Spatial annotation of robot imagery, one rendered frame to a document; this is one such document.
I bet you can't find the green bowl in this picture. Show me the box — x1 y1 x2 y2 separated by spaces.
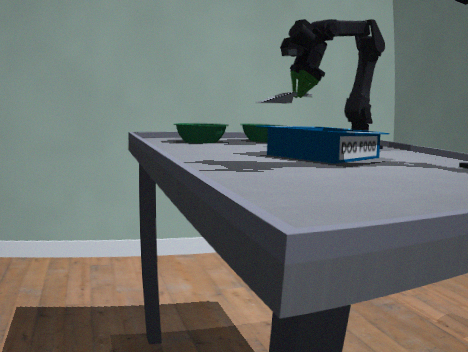
174 123 226 143
240 124 283 142

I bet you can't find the blue dog food box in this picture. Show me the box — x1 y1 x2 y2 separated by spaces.
256 126 382 164

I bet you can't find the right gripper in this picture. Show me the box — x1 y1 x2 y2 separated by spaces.
290 55 325 98

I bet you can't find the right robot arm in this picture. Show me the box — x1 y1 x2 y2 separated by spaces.
280 19 385 131

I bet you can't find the grey table edge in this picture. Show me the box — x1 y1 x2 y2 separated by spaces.
128 132 468 265

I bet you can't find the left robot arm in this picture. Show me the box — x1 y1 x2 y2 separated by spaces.
455 0 468 169

